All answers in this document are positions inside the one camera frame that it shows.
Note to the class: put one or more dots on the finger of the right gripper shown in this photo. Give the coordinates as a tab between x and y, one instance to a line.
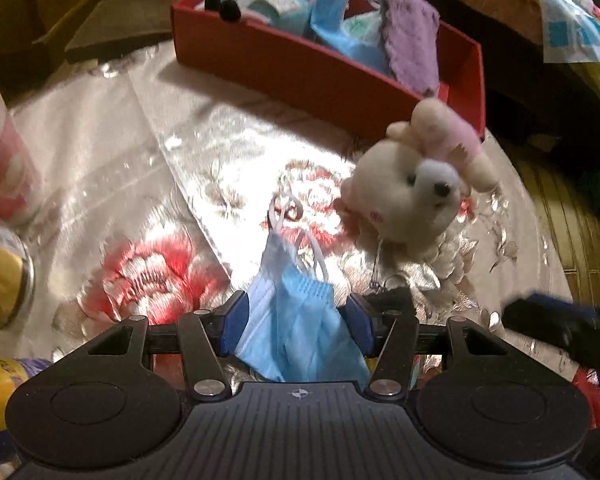
548	319

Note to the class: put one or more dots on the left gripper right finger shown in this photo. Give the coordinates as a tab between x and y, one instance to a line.
385	327

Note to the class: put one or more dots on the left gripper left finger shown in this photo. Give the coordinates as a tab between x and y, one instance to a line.
204	336

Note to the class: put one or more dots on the blue face mask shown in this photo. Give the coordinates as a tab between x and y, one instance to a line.
294	331

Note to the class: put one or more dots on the purple fuzzy cloth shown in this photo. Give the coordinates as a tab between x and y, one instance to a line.
409	32

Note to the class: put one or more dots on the light teal towel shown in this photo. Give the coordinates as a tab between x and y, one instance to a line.
365	27

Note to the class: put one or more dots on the white bear plush toy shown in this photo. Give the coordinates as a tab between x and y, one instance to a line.
409	185

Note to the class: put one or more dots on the silver floral tablecloth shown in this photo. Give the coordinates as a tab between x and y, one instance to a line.
153	157

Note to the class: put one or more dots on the gold round tin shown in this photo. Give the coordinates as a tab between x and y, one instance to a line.
16	275

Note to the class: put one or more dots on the red shallow cardboard box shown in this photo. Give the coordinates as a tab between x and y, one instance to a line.
296	71

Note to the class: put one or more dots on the blue checkered sheet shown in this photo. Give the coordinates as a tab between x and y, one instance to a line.
571	31

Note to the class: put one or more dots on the dark wooden stool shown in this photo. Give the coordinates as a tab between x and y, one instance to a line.
119	27

